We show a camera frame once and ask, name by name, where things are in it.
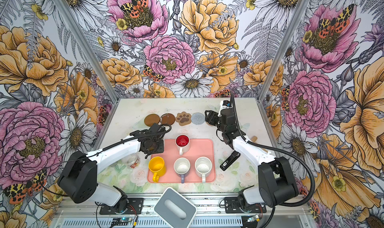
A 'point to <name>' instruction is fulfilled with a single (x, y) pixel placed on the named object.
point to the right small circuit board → (254, 218)
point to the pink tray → (198, 148)
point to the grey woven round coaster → (198, 118)
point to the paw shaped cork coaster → (183, 118)
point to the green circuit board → (121, 221)
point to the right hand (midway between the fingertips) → (208, 116)
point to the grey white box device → (174, 209)
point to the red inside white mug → (182, 142)
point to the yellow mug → (157, 166)
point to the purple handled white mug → (182, 166)
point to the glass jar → (134, 161)
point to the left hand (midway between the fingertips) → (158, 153)
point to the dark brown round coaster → (150, 119)
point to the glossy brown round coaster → (167, 118)
